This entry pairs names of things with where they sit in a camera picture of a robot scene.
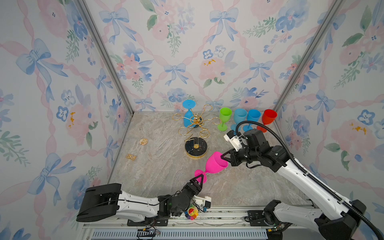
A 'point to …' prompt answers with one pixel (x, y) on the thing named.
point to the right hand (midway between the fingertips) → (221, 156)
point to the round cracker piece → (143, 141)
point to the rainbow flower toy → (192, 212)
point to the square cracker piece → (132, 157)
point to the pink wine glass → (215, 163)
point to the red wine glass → (268, 116)
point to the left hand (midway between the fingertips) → (197, 173)
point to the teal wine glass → (240, 115)
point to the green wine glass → (225, 116)
